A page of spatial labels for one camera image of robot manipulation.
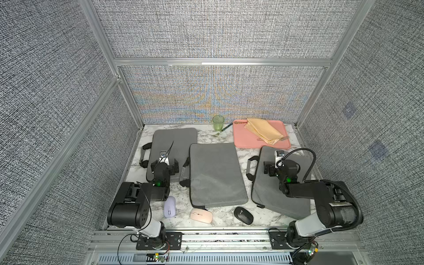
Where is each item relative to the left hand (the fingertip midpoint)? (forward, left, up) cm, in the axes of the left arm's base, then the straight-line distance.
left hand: (168, 158), depth 93 cm
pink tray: (+20, -48, -8) cm, 52 cm away
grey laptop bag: (+14, -2, -3) cm, 15 cm away
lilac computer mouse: (-26, -3, -4) cm, 26 cm away
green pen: (+30, -37, -8) cm, 49 cm away
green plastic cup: (+26, -30, 0) cm, 40 cm away
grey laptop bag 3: (-19, -52, -5) cm, 56 cm away
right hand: (-1, -60, -1) cm, 60 cm away
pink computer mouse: (-30, -19, -7) cm, 36 cm away
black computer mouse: (-30, -39, -6) cm, 50 cm away
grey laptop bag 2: (-9, -26, -3) cm, 27 cm away
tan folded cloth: (+26, -63, -8) cm, 69 cm away
